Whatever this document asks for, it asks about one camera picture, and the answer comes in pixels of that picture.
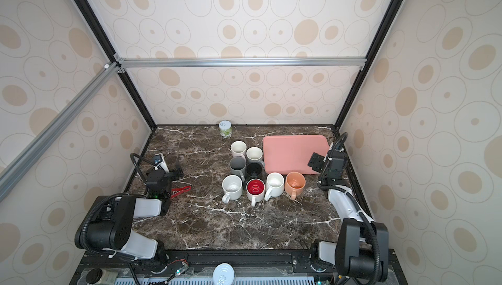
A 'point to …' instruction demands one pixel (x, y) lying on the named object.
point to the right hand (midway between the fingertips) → (324, 156)
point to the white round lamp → (223, 274)
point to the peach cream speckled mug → (295, 183)
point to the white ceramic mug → (274, 185)
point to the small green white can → (225, 128)
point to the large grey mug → (237, 166)
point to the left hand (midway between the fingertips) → (171, 158)
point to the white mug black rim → (255, 189)
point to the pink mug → (238, 148)
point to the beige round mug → (233, 187)
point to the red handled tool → (177, 191)
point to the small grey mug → (254, 154)
